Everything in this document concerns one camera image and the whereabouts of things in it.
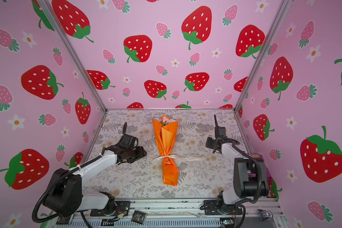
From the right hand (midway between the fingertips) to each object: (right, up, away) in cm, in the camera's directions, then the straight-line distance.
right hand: (209, 141), depth 94 cm
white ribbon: (-9, -11, -2) cm, 14 cm away
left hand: (-43, -7, -6) cm, 44 cm away
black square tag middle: (-41, -35, -24) cm, 59 cm away
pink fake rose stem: (-31, +14, +10) cm, 36 cm away
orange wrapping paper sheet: (-29, +4, +1) cm, 30 cm away
